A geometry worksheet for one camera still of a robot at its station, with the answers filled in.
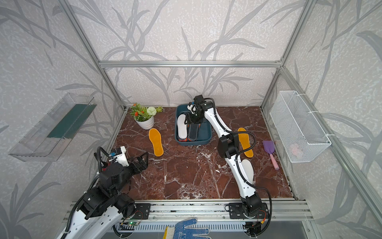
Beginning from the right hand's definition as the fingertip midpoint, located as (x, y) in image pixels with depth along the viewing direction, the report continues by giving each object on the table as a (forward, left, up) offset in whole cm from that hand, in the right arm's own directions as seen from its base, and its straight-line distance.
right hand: (188, 121), depth 100 cm
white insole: (-2, +5, -4) cm, 6 cm away
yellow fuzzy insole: (-7, +23, -8) cm, 26 cm away
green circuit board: (-56, +25, -8) cm, 62 cm away
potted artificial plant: (+1, +29, +4) cm, 29 cm away
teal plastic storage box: (-4, -12, -9) cm, 16 cm away
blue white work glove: (-60, +2, -8) cm, 60 cm away
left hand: (-31, +19, +11) cm, 38 cm away
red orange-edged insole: (-11, +2, -7) cm, 13 cm away
